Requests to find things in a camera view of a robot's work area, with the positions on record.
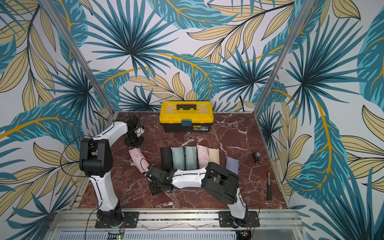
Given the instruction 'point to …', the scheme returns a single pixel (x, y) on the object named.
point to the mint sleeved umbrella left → (178, 157)
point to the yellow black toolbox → (186, 116)
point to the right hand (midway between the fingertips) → (152, 188)
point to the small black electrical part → (256, 155)
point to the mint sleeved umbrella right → (191, 157)
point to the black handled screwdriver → (269, 189)
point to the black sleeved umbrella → (167, 158)
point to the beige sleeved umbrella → (214, 155)
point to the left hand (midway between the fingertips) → (137, 146)
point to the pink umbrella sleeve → (139, 160)
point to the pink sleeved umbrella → (203, 156)
